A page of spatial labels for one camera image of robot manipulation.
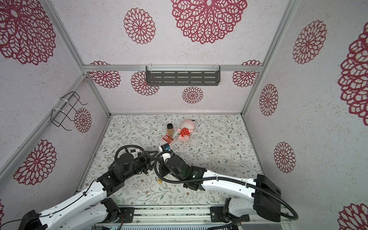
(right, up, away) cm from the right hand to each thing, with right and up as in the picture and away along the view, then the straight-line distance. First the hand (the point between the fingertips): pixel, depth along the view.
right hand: (157, 157), depth 71 cm
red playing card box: (+2, +6, +32) cm, 33 cm away
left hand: (0, 0, +3) cm, 3 cm away
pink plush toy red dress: (+16, +15, +34) cm, 41 cm away
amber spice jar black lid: (+4, +13, +30) cm, 33 cm away
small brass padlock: (-1, -17, +14) cm, 23 cm away
